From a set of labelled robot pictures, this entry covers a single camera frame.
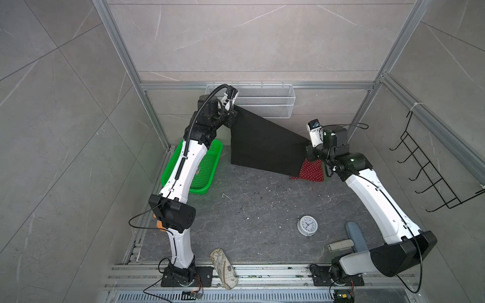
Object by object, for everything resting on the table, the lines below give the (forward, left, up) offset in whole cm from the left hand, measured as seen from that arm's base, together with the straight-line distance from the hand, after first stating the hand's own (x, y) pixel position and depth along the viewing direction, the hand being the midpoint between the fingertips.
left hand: (232, 101), depth 74 cm
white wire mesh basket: (+23, -17, -15) cm, 33 cm away
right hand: (-13, -33, -12) cm, 37 cm away
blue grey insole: (-40, -52, -42) cm, 78 cm away
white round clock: (-36, -32, -42) cm, 64 cm away
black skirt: (-14, -9, -10) cm, 20 cm away
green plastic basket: (-3, +18, -44) cm, 48 cm away
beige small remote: (-45, -44, -41) cm, 76 cm away
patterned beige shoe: (-52, +5, -41) cm, 67 cm away
